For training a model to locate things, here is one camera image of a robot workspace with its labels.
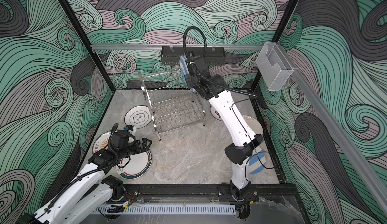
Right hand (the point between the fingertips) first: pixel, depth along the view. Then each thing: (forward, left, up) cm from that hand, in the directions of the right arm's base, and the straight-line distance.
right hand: (195, 73), depth 70 cm
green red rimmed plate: (-31, +31, -40) cm, 59 cm away
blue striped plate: (+11, +6, -6) cm, 14 cm away
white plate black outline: (+2, +39, -41) cm, 56 cm away
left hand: (-21, +27, -30) cm, 46 cm away
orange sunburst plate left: (-18, +58, -39) cm, 72 cm away
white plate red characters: (+6, -15, -42) cm, 45 cm away
